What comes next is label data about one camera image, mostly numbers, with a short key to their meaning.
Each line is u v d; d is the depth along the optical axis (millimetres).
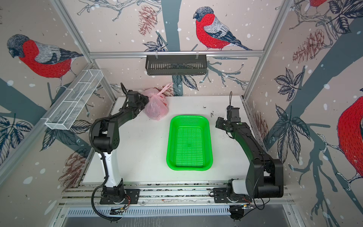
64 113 722
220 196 729
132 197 728
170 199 731
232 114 669
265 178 416
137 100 841
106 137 561
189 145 928
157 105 1008
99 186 655
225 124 744
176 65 1065
